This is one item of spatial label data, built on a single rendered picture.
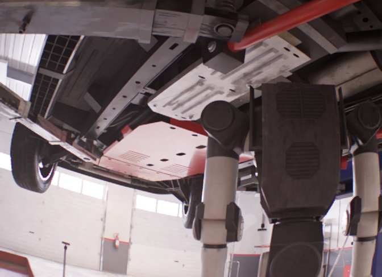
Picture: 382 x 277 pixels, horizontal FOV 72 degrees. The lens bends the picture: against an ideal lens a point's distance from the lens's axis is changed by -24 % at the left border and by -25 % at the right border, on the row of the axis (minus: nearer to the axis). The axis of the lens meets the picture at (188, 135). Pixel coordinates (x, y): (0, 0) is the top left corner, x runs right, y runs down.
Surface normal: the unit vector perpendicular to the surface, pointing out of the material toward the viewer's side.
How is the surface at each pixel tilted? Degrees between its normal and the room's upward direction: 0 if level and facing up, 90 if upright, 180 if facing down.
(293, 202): 105
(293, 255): 90
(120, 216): 90
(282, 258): 90
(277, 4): 180
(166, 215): 90
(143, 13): 180
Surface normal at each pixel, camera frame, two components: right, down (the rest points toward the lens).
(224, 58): -0.10, 0.93
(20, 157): 0.06, 0.16
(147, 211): 0.53, -0.26
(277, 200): -0.29, -0.12
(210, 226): -0.17, -0.83
